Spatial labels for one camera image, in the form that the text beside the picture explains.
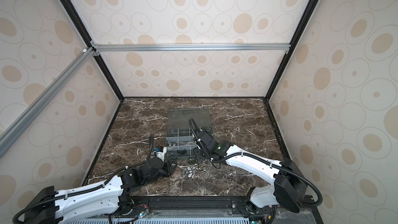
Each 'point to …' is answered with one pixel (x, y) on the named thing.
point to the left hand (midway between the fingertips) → (180, 164)
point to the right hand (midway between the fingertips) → (198, 150)
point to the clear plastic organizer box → (179, 142)
